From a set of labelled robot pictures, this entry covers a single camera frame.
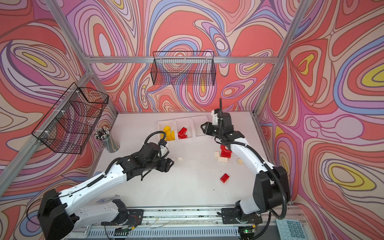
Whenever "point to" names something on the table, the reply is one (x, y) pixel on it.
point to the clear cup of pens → (103, 134)
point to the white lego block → (216, 154)
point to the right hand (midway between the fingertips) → (204, 129)
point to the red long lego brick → (180, 136)
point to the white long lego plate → (222, 159)
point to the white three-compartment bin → (192, 124)
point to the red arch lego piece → (223, 146)
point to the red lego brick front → (224, 178)
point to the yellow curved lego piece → (169, 136)
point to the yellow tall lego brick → (167, 130)
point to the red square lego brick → (183, 131)
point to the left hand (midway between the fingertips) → (171, 160)
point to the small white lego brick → (180, 158)
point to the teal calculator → (290, 229)
